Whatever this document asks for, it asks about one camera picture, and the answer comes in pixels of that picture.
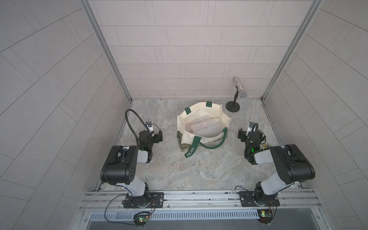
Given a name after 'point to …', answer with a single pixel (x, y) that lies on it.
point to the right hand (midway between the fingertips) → (248, 127)
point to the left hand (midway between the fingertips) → (155, 127)
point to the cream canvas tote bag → (188, 142)
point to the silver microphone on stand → (234, 106)
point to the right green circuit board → (265, 215)
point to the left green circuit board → (141, 218)
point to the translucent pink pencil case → (192, 128)
